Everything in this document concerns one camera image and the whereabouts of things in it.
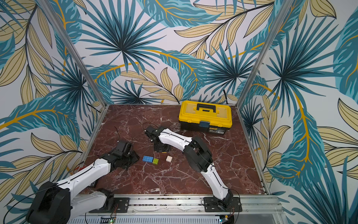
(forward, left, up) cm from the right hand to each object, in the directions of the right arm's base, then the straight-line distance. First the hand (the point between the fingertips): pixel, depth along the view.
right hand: (162, 149), depth 93 cm
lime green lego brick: (-8, +4, 0) cm, 9 cm away
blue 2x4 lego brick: (-6, +10, +1) cm, 12 cm away
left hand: (-8, +15, +2) cm, 17 cm away
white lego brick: (-7, -5, +1) cm, 8 cm away
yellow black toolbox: (+14, -29, +16) cm, 35 cm away
